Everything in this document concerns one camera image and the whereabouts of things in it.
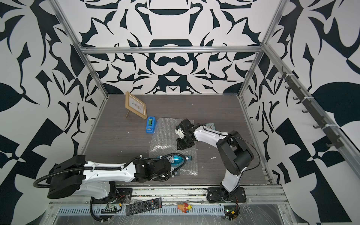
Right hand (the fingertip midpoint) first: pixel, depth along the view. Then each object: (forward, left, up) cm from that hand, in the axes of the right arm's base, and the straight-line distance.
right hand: (178, 145), depth 90 cm
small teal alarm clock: (+13, -22, +2) cm, 26 cm away
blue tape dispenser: (+15, +19, +2) cm, 24 cm away
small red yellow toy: (-33, -3, +1) cm, 33 cm away
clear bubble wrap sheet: (+3, +10, -2) cm, 11 cm away
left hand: (-12, +7, +2) cm, 14 cm away
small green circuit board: (-33, +34, -4) cm, 48 cm away
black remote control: (-32, +18, 0) cm, 37 cm away
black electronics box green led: (-34, -26, -3) cm, 43 cm away
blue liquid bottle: (-9, +1, -1) cm, 9 cm away
